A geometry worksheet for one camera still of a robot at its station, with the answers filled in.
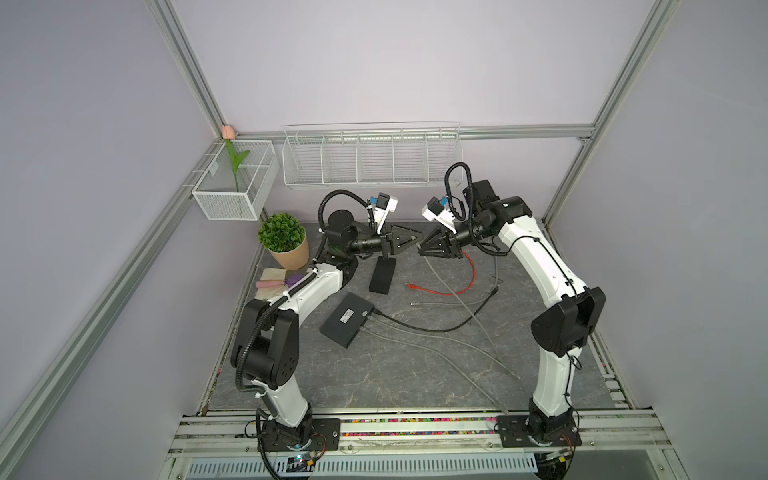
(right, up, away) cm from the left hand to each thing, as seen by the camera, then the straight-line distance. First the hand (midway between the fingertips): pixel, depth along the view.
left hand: (423, 241), depth 71 cm
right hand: (0, -3, +5) cm, 6 cm away
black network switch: (-22, -24, +20) cm, 38 cm away
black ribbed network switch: (-11, -11, +32) cm, 35 cm away
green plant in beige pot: (-43, +1, +26) cm, 50 cm away
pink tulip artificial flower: (-56, +26, +20) cm, 65 cm away
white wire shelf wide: (-14, +30, +27) cm, 42 cm away
